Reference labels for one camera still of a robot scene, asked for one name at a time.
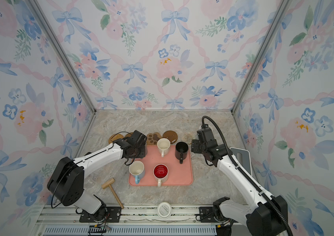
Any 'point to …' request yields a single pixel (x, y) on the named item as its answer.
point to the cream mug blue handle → (136, 168)
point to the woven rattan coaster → (114, 137)
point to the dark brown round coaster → (171, 134)
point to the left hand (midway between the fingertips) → (143, 152)
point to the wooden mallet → (108, 183)
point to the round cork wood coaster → (129, 135)
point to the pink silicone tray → (178, 174)
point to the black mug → (181, 150)
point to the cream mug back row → (163, 145)
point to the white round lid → (164, 210)
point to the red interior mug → (160, 173)
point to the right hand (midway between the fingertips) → (200, 142)
